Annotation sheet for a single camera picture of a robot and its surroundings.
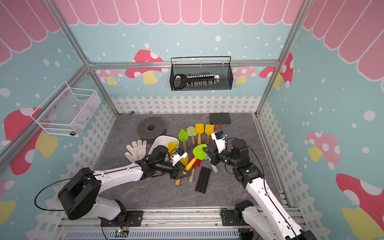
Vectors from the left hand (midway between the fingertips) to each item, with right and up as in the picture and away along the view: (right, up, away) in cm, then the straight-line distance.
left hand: (188, 175), depth 77 cm
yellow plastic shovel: (+14, +24, +32) cm, 42 cm away
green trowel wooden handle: (+1, +22, +32) cm, 39 cm away
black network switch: (+23, +33, +43) cm, 59 cm away
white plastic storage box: (-18, +17, +22) cm, 33 cm away
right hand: (+8, +15, -5) cm, 18 cm away
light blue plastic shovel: (+15, +1, +12) cm, 19 cm away
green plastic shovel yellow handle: (+6, +12, -3) cm, 13 cm away
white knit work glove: (-34, +9, +21) cm, 41 cm away
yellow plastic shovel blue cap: (+7, +24, +34) cm, 42 cm away
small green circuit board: (-33, -27, -5) cm, 43 cm away
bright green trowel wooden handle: (-5, +19, +29) cm, 35 cm away
